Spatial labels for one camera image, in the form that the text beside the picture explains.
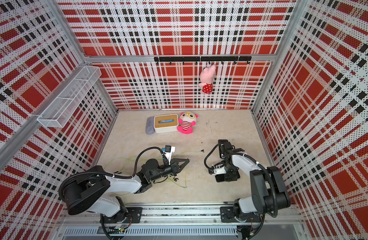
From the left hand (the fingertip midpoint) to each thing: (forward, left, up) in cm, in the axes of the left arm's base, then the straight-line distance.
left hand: (191, 161), depth 77 cm
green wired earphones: (-9, +4, -15) cm, 17 cm away
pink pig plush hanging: (+49, -10, +18) cm, 53 cm away
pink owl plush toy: (+36, +3, -9) cm, 37 cm away
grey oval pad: (+34, +31, -12) cm, 47 cm away
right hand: (+1, -24, -15) cm, 28 cm away
